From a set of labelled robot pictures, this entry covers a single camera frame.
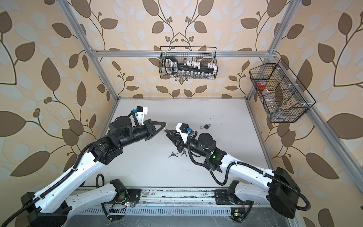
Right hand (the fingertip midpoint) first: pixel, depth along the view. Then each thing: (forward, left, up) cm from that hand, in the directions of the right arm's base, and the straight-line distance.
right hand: (168, 133), depth 65 cm
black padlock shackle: (+23, -23, -30) cm, 45 cm away
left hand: (+1, 0, +7) cm, 7 cm away
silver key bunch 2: (+4, -7, -30) cm, 31 cm away
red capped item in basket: (+34, -57, 0) cm, 66 cm away
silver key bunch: (+2, 0, -29) cm, 29 cm away
